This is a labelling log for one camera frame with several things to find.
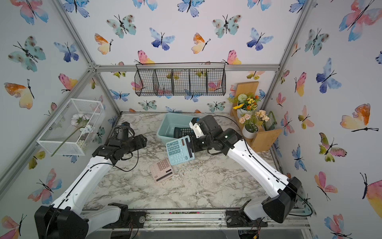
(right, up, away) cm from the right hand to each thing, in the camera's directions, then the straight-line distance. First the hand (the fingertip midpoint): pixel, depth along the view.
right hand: (190, 143), depth 70 cm
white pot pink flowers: (+37, +10, +21) cm, 43 cm away
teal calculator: (-5, -4, +3) cm, 7 cm away
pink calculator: (-18, -18, +18) cm, 31 cm away
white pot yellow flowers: (+34, +22, +25) cm, 47 cm away
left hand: (-26, +2, +11) cm, 28 cm away
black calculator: (-9, +4, +34) cm, 35 cm away
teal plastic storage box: (-19, +3, +32) cm, 37 cm away
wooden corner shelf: (+42, +1, +15) cm, 44 cm away
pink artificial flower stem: (-54, +11, +3) cm, 55 cm away
